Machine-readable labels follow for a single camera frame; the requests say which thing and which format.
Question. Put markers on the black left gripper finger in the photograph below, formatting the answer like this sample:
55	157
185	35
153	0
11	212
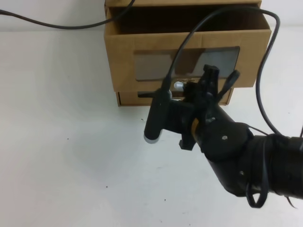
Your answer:
209	83

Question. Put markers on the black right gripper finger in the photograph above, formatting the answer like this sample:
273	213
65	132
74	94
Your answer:
230	81

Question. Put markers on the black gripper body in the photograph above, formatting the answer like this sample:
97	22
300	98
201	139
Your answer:
200	120

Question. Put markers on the white drawer handle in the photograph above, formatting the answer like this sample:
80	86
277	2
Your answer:
179	86

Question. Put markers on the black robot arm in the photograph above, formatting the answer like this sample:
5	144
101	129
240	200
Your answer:
245	164

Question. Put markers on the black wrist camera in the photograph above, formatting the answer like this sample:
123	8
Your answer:
157	115

